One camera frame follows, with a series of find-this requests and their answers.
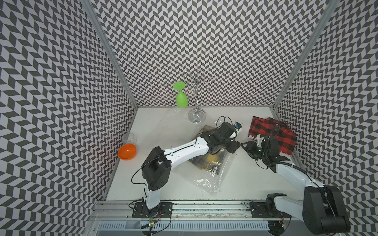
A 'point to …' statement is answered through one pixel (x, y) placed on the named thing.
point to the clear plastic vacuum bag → (210, 172)
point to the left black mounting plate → (164, 210)
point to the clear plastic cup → (129, 137)
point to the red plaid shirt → (267, 127)
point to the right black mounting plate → (268, 209)
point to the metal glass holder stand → (197, 115)
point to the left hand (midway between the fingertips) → (234, 143)
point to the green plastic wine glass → (182, 101)
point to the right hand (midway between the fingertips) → (242, 148)
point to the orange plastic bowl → (127, 151)
